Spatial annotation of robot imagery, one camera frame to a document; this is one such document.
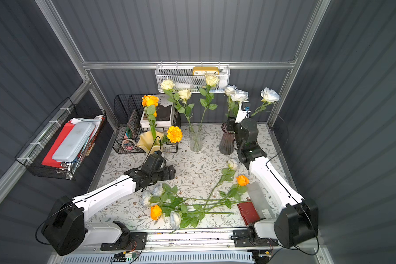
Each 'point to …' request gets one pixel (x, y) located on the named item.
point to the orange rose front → (155, 212)
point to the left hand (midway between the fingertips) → (170, 172)
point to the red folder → (48, 160)
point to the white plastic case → (71, 143)
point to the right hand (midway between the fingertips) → (242, 109)
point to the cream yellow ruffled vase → (146, 141)
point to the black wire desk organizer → (127, 109)
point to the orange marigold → (174, 134)
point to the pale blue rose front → (175, 220)
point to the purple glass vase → (226, 144)
